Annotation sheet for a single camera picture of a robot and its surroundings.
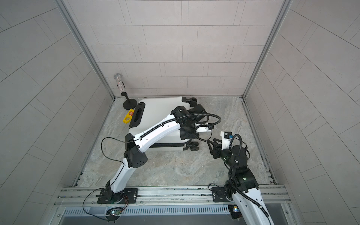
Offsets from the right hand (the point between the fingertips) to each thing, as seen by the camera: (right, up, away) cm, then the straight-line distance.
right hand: (209, 141), depth 74 cm
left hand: (-6, +4, +4) cm, 8 cm away
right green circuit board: (+11, -33, -6) cm, 36 cm away
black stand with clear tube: (-60, +21, +37) cm, 73 cm away
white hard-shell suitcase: (-37, +16, +8) cm, 41 cm away
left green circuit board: (-46, -30, -10) cm, 56 cm away
